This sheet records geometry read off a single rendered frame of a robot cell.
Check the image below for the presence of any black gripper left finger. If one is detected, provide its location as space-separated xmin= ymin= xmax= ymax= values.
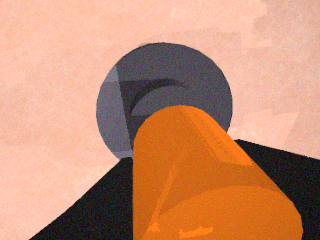
xmin=28 ymin=157 xmax=133 ymax=240

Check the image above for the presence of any orange knob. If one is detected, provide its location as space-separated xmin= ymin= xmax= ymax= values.
xmin=133 ymin=105 xmax=303 ymax=240

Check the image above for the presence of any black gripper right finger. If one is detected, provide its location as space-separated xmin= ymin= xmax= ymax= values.
xmin=235 ymin=139 xmax=320 ymax=240

